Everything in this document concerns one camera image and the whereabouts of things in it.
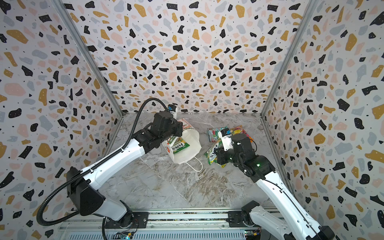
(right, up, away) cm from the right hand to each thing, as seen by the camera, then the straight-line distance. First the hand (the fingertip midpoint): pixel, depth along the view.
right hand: (212, 148), depth 70 cm
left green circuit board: (-40, -41, 0) cm, 58 cm away
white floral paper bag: (-12, +4, +31) cm, 34 cm away
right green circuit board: (+18, -41, +2) cm, 45 cm away
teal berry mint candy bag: (+3, +5, +36) cm, 37 cm away
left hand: (-15, +13, +6) cm, 21 cm away
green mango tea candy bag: (0, -3, +2) cm, 4 cm away
